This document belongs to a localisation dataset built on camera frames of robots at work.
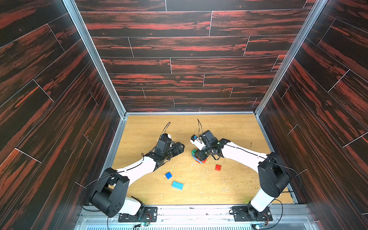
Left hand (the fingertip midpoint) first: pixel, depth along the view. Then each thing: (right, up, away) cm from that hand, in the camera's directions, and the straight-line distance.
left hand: (182, 148), depth 88 cm
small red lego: (+23, -13, +1) cm, 26 cm away
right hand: (+12, -2, +3) cm, 13 cm away
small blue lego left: (-8, -17, -2) cm, 19 cm away
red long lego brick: (+14, -9, +1) cm, 16 cm away
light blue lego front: (-3, -21, -6) cm, 22 cm away
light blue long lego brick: (+8, -7, +2) cm, 11 cm away
